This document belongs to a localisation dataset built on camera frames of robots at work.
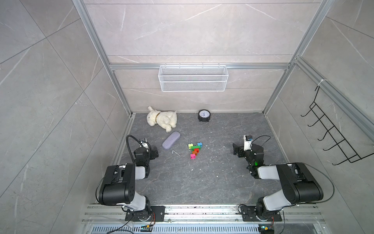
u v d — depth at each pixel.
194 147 0.98
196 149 0.96
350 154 0.59
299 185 0.45
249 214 0.73
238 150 0.84
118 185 0.46
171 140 1.00
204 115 1.15
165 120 1.01
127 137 0.72
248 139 0.80
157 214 0.73
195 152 0.95
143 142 0.82
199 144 0.98
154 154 0.87
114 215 0.75
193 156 0.93
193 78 1.00
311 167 0.48
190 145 0.98
